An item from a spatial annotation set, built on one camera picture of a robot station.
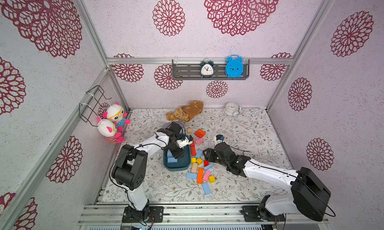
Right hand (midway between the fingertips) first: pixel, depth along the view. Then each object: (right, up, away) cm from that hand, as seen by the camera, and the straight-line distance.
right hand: (204, 151), depth 84 cm
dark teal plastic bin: (-12, -8, +6) cm, 15 cm away
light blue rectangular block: (-20, -7, +8) cm, 23 cm away
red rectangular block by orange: (-1, +7, +22) cm, 23 cm away
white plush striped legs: (-54, +13, -1) cm, 56 cm away
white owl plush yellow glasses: (-54, +22, +9) cm, 59 cm away
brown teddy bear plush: (-11, +22, +22) cm, 33 cm away
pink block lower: (+2, -15, +4) cm, 15 cm away
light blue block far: (+1, -20, -2) cm, 20 cm away
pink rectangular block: (-1, +3, +17) cm, 17 cm away
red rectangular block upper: (-6, +1, +14) cm, 15 cm away
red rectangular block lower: (-6, -3, +12) cm, 13 cm away
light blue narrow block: (+3, -10, +4) cm, 11 cm away
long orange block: (-2, -15, +2) cm, 15 cm away
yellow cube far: (+5, -16, 0) cm, 17 cm away
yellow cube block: (-6, -6, +7) cm, 11 cm away
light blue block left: (-7, -15, +3) cm, 17 cm away
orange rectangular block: (0, +10, +23) cm, 25 cm away
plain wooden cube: (-8, +10, +22) cm, 25 cm away
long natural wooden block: (-5, -11, +4) cm, 13 cm away
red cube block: (+2, -8, +4) cm, 9 cm away
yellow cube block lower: (-2, -7, +6) cm, 10 cm away
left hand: (-15, -3, +8) cm, 17 cm away
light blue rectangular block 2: (-2, -4, +9) cm, 10 cm away
